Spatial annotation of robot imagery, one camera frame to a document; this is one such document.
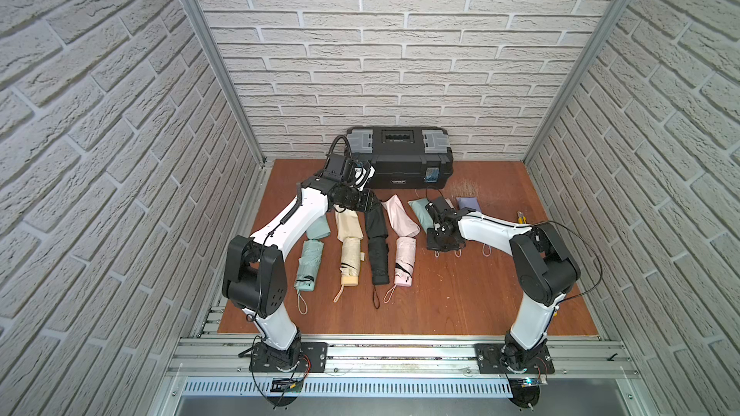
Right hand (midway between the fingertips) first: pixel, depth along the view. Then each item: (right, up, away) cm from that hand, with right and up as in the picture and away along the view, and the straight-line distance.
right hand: (436, 245), depth 96 cm
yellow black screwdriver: (+31, -16, -16) cm, 39 cm away
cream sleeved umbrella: (-29, -3, -7) cm, 30 cm away
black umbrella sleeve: (-21, +8, +3) cm, 23 cm away
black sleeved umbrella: (-20, -5, -6) cm, 21 cm away
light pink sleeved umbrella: (+6, -2, -4) cm, 8 cm away
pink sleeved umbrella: (-12, -3, -8) cm, 14 cm away
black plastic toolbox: (-11, +31, +3) cm, 33 cm away
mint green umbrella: (-41, -4, -11) cm, 43 cm away
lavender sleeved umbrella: (+12, +14, +8) cm, 20 cm away
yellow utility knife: (+31, +8, +5) cm, 33 cm away
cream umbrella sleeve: (-31, +7, +4) cm, 32 cm away
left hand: (-20, +16, -11) cm, 28 cm away
